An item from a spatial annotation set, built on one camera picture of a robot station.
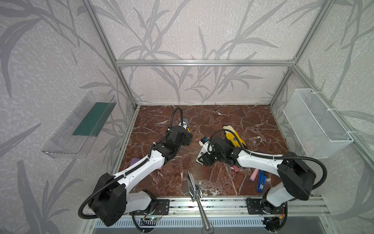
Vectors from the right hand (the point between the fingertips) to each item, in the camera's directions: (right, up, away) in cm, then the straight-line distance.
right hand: (200, 153), depth 85 cm
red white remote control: (-1, -2, -5) cm, 6 cm away
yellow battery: (-8, +12, +20) cm, 24 cm away
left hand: (-10, +16, -2) cm, 19 cm away
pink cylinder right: (+31, -12, -2) cm, 33 cm away
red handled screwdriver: (+21, -10, +1) cm, 23 cm away
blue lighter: (+33, -14, -6) cm, 36 cm away
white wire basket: (+51, +15, -22) cm, 58 cm away
